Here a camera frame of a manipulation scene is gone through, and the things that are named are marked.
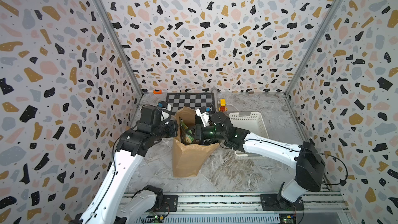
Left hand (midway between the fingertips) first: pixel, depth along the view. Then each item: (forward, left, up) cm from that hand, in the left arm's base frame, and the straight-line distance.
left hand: (180, 125), depth 69 cm
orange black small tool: (+50, +27, -28) cm, 63 cm away
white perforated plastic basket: (+19, -43, -27) cm, 54 cm away
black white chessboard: (+38, -3, -24) cm, 45 cm away
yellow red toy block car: (+33, -23, -24) cm, 47 cm away
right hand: (-2, -3, -2) cm, 4 cm away
